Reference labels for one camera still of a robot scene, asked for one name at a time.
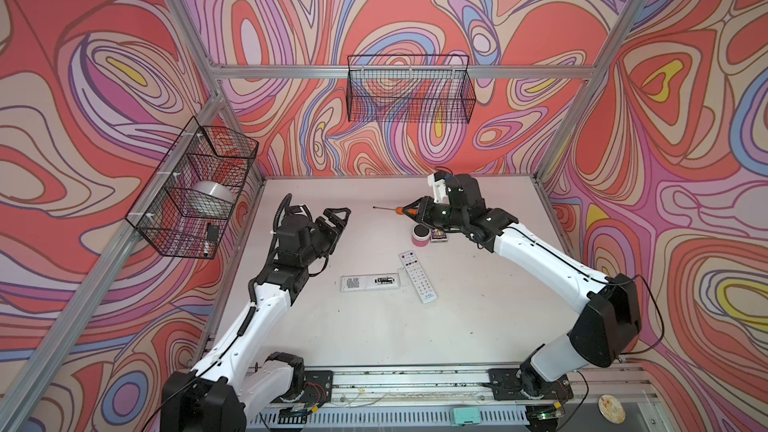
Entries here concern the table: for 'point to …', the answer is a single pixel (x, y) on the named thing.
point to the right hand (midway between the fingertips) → (409, 216)
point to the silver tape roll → (210, 199)
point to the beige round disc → (611, 409)
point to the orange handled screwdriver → (399, 210)
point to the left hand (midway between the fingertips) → (350, 218)
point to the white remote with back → (366, 282)
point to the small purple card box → (438, 236)
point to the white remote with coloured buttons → (420, 283)
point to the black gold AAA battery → (384, 279)
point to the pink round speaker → (421, 235)
